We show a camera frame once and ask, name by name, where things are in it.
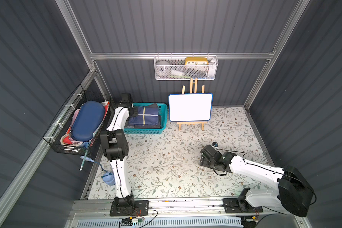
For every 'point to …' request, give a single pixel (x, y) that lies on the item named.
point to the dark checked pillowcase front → (156, 126)
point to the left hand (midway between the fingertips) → (133, 112)
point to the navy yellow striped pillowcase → (146, 116)
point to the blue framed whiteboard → (190, 107)
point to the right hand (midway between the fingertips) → (207, 160)
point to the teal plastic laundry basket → (163, 112)
